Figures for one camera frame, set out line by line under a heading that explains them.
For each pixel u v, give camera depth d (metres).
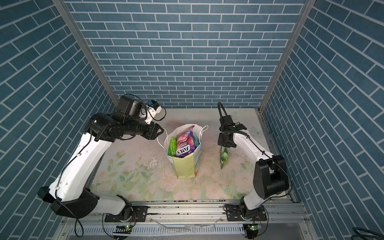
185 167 0.74
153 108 0.57
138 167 0.91
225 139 0.66
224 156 0.83
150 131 0.56
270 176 0.45
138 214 0.74
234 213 0.74
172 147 0.78
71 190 0.38
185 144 0.74
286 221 0.73
